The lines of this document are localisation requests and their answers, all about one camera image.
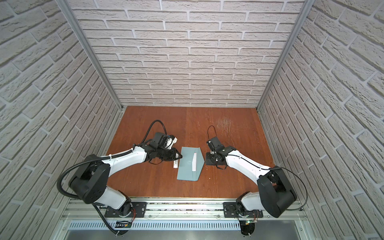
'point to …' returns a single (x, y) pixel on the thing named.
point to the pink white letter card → (194, 162)
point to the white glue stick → (175, 164)
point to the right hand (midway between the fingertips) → (209, 159)
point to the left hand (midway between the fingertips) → (182, 155)
